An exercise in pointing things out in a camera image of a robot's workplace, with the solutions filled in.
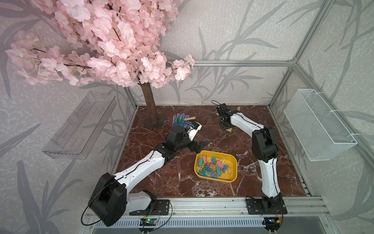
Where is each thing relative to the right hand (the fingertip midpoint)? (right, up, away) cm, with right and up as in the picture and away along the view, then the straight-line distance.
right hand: (227, 123), depth 102 cm
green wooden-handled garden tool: (-35, +2, +8) cm, 36 cm away
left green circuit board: (-46, -47, -32) cm, 73 cm away
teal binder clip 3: (-11, -22, -13) cm, 28 cm away
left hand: (-19, -6, -25) cm, 31 cm away
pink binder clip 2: (-8, -24, -16) cm, 30 cm away
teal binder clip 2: (-18, -28, -19) cm, 38 cm away
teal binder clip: (-19, -23, -16) cm, 34 cm away
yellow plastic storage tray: (-1, -22, -14) cm, 26 cm away
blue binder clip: (-5, -26, -17) cm, 31 cm away
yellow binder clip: (+13, +12, +16) cm, 24 cm away
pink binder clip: (-17, -21, -14) cm, 30 cm away
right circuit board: (+16, -48, -31) cm, 60 cm away
